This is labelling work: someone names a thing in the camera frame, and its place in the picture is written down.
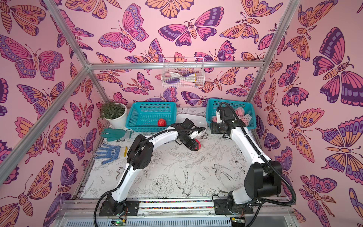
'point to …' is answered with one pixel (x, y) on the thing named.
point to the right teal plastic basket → (212, 104)
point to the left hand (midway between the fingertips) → (196, 146)
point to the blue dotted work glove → (107, 151)
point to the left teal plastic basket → (143, 116)
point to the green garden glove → (112, 134)
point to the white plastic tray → (199, 120)
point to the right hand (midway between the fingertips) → (219, 126)
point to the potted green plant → (115, 112)
